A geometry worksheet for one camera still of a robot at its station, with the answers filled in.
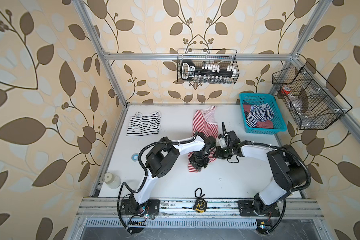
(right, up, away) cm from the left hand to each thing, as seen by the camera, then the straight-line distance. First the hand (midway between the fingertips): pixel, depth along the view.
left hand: (202, 169), depth 86 cm
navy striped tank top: (+44, +33, +22) cm, 60 cm away
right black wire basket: (+54, +37, -13) cm, 66 cm away
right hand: (+8, +6, +7) cm, 12 cm away
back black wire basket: (+20, +53, +5) cm, 57 cm away
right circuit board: (+28, -22, -15) cm, 39 cm away
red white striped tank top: (+4, +27, +22) cm, 35 cm away
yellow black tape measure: (-2, -13, -13) cm, 18 cm away
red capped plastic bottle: (+51, +39, -7) cm, 64 cm away
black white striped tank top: (-43, +25, +20) cm, 54 cm away
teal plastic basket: (+54, +28, +15) cm, 62 cm away
